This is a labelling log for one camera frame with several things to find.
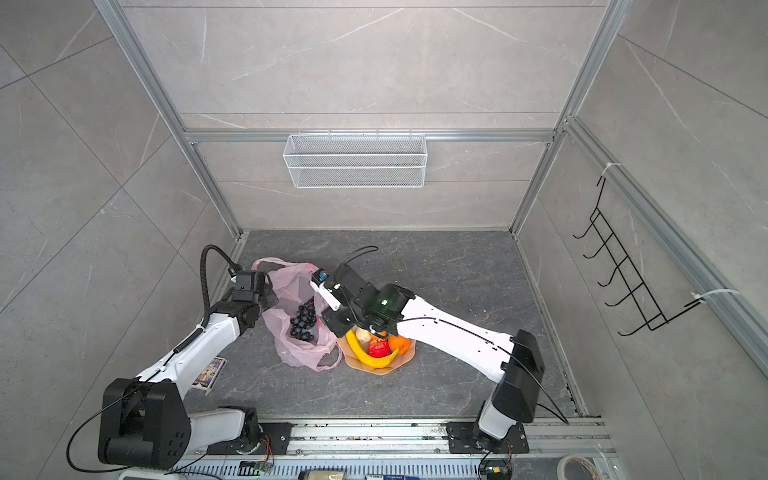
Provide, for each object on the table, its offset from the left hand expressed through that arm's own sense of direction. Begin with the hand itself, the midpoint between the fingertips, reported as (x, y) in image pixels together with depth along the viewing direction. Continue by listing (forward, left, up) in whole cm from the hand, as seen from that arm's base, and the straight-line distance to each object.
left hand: (263, 288), depth 87 cm
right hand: (-14, -23, +9) cm, 28 cm away
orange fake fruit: (-17, -40, -4) cm, 43 cm away
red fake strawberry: (-17, -34, -6) cm, 39 cm away
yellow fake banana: (-19, -29, -8) cm, 36 cm away
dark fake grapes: (-8, -11, -10) cm, 16 cm away
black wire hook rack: (-18, -92, +19) cm, 96 cm away
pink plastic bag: (+2, -8, 0) cm, 8 cm away
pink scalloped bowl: (-20, -27, -8) cm, 35 cm away
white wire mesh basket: (+40, -28, +17) cm, 52 cm away
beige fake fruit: (-13, -30, -7) cm, 33 cm away
